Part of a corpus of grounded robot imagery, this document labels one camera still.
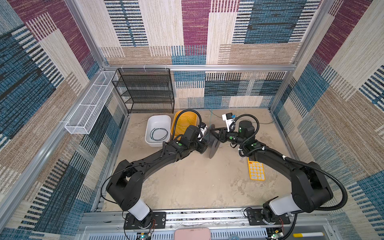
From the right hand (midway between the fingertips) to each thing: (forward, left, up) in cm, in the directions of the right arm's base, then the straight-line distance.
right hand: (211, 132), depth 81 cm
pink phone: (-43, +12, -19) cm, 48 cm away
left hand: (-1, +3, -5) cm, 6 cm away
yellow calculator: (-15, -26, -19) cm, 35 cm away
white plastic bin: (+18, +34, -20) cm, 44 cm away
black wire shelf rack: (+41, +43, -2) cm, 59 cm away
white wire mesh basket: (+12, +75, -1) cm, 76 cm away
